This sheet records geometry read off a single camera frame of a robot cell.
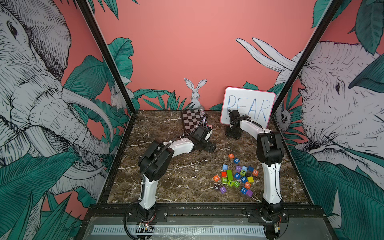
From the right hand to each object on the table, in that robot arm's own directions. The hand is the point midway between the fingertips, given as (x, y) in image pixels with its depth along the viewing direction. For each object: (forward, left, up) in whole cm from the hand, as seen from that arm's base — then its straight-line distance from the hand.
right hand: (227, 132), depth 105 cm
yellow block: (-33, -10, -1) cm, 34 cm away
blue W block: (-33, -6, -2) cm, 33 cm away
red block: (-29, +5, -3) cm, 30 cm away
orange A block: (-18, -1, -2) cm, 18 cm away
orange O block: (-29, -14, -2) cm, 32 cm away
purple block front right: (-40, -8, -3) cm, 41 cm away
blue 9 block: (-21, -4, -2) cm, 21 cm away
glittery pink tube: (+20, +17, 0) cm, 27 cm away
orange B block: (-36, -8, -2) cm, 37 cm away
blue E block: (-25, +4, -2) cm, 26 cm away
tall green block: (-31, +2, -2) cm, 31 cm away
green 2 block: (-34, +5, -1) cm, 34 cm away
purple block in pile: (-26, -4, -2) cm, 27 cm away
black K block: (-37, +10, -1) cm, 39 cm away
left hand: (-11, +12, +3) cm, 17 cm away
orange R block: (-32, +10, -2) cm, 34 cm away
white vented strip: (-57, +28, -2) cm, 63 cm away
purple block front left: (-39, +7, -2) cm, 39 cm away
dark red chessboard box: (+13, +26, 0) cm, 29 cm away
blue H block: (-39, -5, -2) cm, 39 cm away
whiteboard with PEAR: (+15, -22, +13) cm, 29 cm away
